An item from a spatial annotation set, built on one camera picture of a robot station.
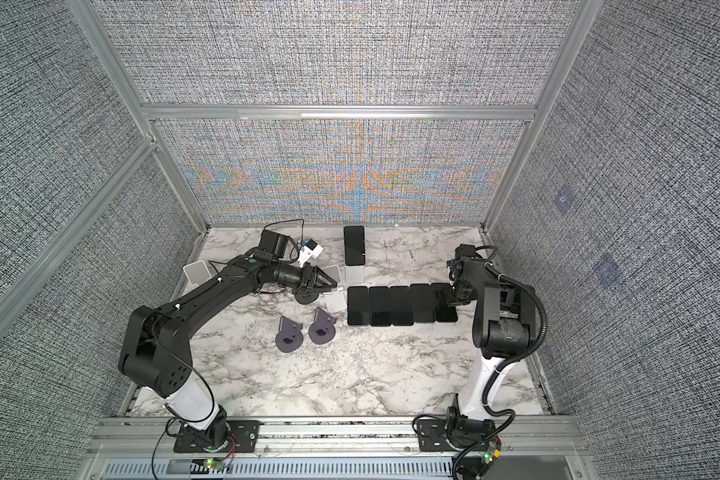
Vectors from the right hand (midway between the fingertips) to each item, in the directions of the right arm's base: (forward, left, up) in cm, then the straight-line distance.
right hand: (461, 299), depth 98 cm
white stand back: (+7, +35, +4) cm, 36 cm away
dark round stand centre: (0, +51, +2) cm, 51 cm away
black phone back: (+14, +35, +12) cm, 40 cm away
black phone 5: (+1, +12, -2) cm, 12 cm away
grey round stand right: (-14, +44, +6) cm, 46 cm away
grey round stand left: (-16, +53, +6) cm, 56 cm away
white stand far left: (+4, +85, +10) cm, 86 cm away
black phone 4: (0, +19, -3) cm, 20 cm away
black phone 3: (-1, +27, -2) cm, 27 cm away
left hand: (-8, +40, +19) cm, 45 cm away
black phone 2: (-2, +34, 0) cm, 34 cm away
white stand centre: (-2, +41, +1) cm, 42 cm away
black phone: (-5, +7, 0) cm, 8 cm away
